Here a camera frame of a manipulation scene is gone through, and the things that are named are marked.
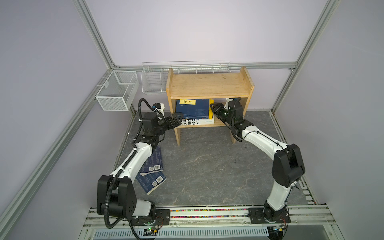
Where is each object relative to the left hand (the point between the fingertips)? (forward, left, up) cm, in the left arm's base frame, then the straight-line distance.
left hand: (178, 117), depth 81 cm
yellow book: (+10, -19, +1) cm, 21 cm away
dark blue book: (+4, -8, +2) cm, 9 cm away
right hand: (+6, -18, +2) cm, 19 cm away
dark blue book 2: (-15, +17, -25) cm, 34 cm away
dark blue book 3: (-25, +19, -26) cm, 41 cm away
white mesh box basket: (+31, +42, -4) cm, 53 cm away
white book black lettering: (-1, -8, -3) cm, 9 cm away
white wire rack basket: (+41, +18, +1) cm, 45 cm away
